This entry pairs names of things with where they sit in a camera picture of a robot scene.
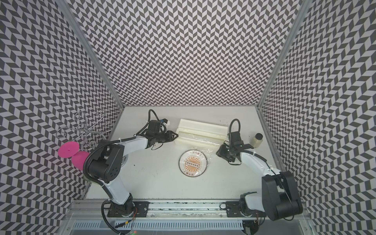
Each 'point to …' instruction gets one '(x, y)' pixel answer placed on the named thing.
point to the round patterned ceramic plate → (193, 163)
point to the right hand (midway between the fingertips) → (218, 156)
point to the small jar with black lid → (256, 141)
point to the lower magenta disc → (79, 158)
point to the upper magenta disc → (68, 149)
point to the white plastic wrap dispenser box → (197, 133)
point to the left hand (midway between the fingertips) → (176, 138)
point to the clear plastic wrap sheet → (206, 147)
